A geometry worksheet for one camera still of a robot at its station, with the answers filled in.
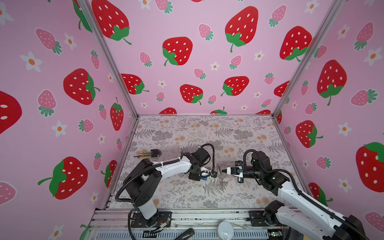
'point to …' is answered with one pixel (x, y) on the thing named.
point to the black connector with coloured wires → (153, 153)
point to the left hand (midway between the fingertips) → (199, 171)
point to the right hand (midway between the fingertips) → (223, 167)
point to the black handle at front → (186, 234)
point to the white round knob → (225, 231)
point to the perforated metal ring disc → (222, 176)
